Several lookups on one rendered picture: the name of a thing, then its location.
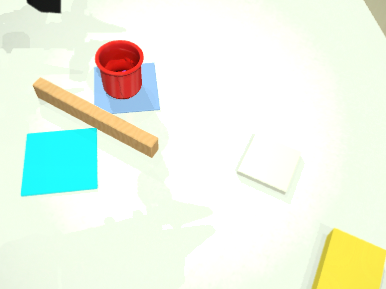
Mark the tan wooden bar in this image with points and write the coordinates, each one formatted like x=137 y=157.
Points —
x=96 y=117

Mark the dark red cup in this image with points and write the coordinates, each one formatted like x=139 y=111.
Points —
x=112 y=58

